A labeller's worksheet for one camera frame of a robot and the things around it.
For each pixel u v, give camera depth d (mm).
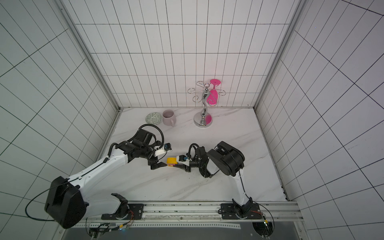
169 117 1035
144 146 680
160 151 705
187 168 813
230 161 533
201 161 759
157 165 710
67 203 397
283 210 749
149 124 657
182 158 755
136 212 727
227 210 729
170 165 859
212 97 902
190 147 747
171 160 807
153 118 1102
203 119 1106
